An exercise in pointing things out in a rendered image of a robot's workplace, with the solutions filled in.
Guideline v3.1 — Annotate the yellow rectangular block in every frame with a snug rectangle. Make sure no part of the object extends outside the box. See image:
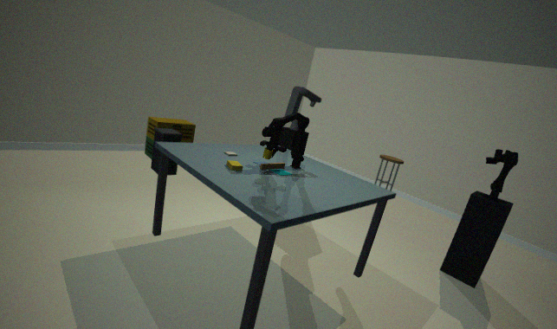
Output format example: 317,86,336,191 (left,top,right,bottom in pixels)
227,160,243,171

